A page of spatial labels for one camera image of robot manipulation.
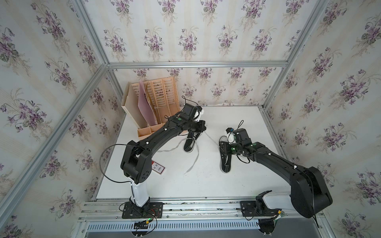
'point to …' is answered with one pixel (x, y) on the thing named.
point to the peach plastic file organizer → (163, 94)
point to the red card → (157, 167)
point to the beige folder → (130, 104)
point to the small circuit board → (140, 225)
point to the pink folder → (146, 106)
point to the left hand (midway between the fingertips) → (207, 128)
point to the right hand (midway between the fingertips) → (223, 147)
